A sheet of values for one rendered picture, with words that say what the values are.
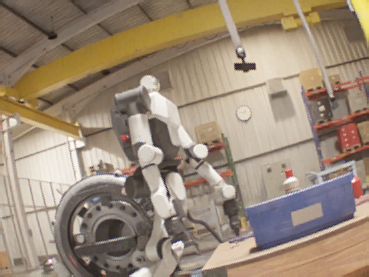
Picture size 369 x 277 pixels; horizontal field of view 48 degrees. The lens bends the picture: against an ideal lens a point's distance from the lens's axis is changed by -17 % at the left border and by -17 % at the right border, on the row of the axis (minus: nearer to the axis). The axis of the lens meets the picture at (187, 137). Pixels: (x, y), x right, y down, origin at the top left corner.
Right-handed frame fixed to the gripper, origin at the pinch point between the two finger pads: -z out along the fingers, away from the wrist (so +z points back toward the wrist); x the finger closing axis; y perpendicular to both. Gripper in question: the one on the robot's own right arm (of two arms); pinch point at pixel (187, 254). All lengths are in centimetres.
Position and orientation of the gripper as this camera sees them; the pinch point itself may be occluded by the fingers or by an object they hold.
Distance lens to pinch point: 213.0
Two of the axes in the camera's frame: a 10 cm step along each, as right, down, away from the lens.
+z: -3.8, -8.9, 2.5
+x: 8.8, -4.3, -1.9
